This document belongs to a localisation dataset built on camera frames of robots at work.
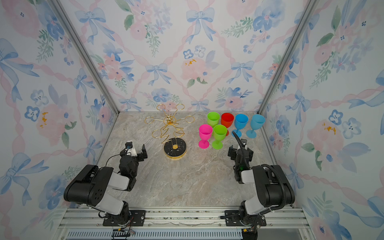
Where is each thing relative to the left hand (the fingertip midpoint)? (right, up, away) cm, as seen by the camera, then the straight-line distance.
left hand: (136, 145), depth 89 cm
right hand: (+64, -1, +4) cm, 64 cm away
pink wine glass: (+41, +8, +1) cm, 42 cm away
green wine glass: (+50, +8, 0) cm, 50 cm away
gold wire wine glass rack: (+22, -3, +8) cm, 23 cm away
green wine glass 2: (+47, +16, +8) cm, 50 cm away
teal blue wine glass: (+74, +14, +4) cm, 76 cm away
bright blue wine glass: (+64, +14, +6) cm, 66 cm away
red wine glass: (+56, +15, +6) cm, 58 cm away
